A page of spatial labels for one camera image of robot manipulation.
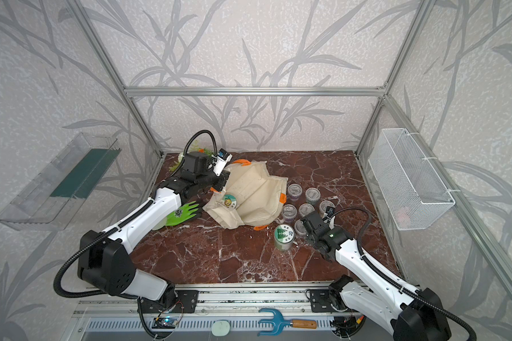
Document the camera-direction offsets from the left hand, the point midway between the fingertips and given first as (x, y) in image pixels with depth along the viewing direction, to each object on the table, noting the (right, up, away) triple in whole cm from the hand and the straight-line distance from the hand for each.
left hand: (229, 172), depth 83 cm
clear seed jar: (+25, -18, +7) cm, 31 cm away
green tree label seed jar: (+22, -24, -2) cm, 33 cm away
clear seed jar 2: (+32, -16, +8) cm, 37 cm away
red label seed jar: (+41, -15, +10) cm, 44 cm away
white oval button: (+1, -50, -17) cm, 52 cm away
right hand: (+36, -24, 0) cm, 43 cm away
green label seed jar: (+36, -11, +13) cm, 40 cm away
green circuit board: (-19, -51, -13) cm, 56 cm away
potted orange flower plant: (-20, +12, +19) cm, 30 cm away
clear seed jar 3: (+29, -23, +2) cm, 37 cm away
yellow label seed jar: (-1, -13, +7) cm, 15 cm away
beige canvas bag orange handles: (+8, -12, +18) cm, 23 cm away
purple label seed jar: (+27, -9, +13) cm, 32 cm away
